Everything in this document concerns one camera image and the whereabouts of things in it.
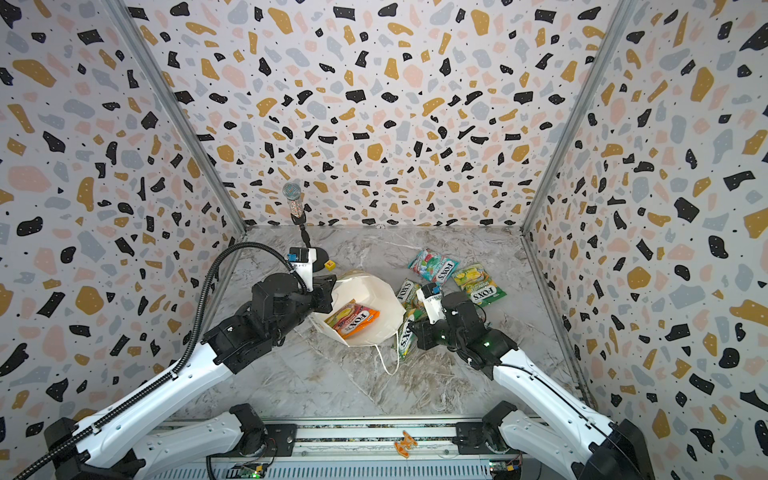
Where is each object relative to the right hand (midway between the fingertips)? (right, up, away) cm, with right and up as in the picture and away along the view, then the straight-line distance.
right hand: (405, 322), depth 76 cm
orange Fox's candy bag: (-16, -2, +14) cm, 21 cm away
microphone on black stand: (-32, +35, +11) cm, 49 cm away
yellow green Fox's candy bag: (+25, +7, +27) cm, 38 cm away
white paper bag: (-6, -4, +5) cm, 9 cm away
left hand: (-16, +13, -7) cm, 22 cm away
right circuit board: (+23, -34, -4) cm, 41 cm away
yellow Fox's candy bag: (+1, +3, +22) cm, 22 cm away
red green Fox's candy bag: (+11, +13, +31) cm, 35 cm away
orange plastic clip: (0, -30, -2) cm, 30 cm away
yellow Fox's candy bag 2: (0, -4, +1) cm, 4 cm away
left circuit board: (-37, -34, -5) cm, 51 cm away
